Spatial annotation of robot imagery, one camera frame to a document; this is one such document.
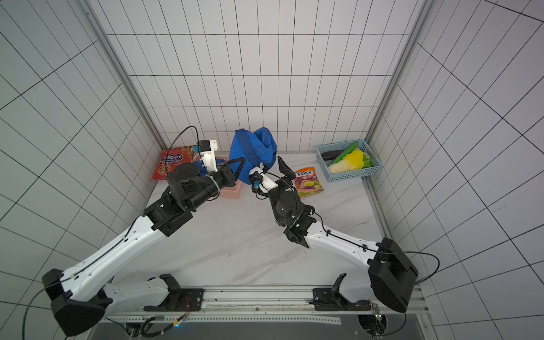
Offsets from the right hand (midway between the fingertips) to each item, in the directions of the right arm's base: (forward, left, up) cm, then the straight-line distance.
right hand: (265, 164), depth 69 cm
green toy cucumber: (+37, -40, -29) cm, 62 cm away
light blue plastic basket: (+42, -50, -29) cm, 72 cm away
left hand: (-4, +6, +4) cm, 8 cm away
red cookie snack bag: (+29, +57, -29) cm, 71 cm away
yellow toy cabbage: (+27, -41, -26) cm, 56 cm away
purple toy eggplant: (+36, -31, -31) cm, 57 cm away
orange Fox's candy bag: (+16, -18, -31) cm, 39 cm away
